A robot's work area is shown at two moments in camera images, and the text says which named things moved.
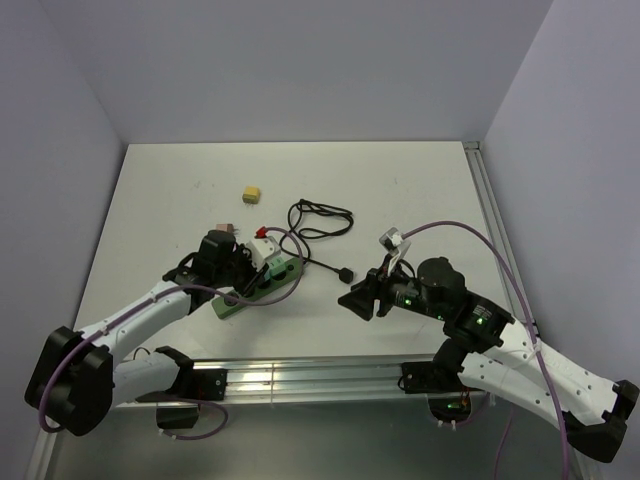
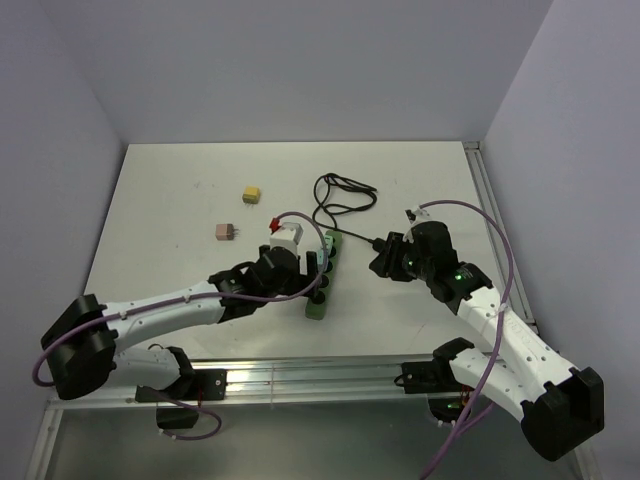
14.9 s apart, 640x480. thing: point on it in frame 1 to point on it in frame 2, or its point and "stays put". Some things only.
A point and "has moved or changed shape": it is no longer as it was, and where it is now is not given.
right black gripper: [361, 296] to [382, 264]
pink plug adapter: [227, 227] stays put
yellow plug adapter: [251, 195] stays put
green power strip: [226, 308] has moved or changed shape
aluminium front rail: [305, 380] stays put
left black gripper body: [240, 273] to [297, 282]
